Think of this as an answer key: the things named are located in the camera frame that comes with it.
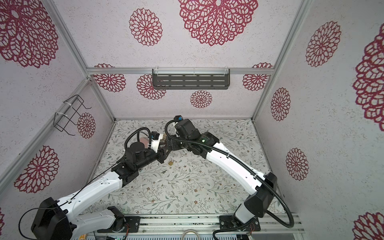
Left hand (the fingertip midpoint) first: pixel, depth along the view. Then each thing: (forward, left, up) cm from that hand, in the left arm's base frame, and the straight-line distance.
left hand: (170, 146), depth 76 cm
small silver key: (-3, +7, -23) cm, 24 cm away
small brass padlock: (+3, +3, -22) cm, 23 cm away
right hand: (+1, -1, +7) cm, 7 cm away
